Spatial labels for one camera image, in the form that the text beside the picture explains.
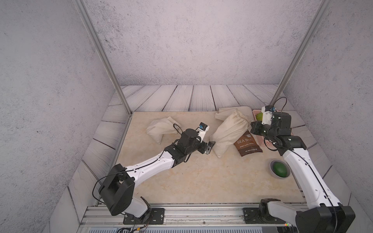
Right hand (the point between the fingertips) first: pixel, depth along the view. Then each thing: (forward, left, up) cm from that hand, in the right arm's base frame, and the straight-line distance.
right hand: (252, 122), depth 76 cm
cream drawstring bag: (+4, +10, -13) cm, 17 cm away
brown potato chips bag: (+3, -5, -26) cm, 26 cm away
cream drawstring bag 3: (+26, -7, -18) cm, 32 cm away
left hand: (-6, +21, -7) cm, 23 cm away
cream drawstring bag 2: (+11, +55, -18) cm, 59 cm away
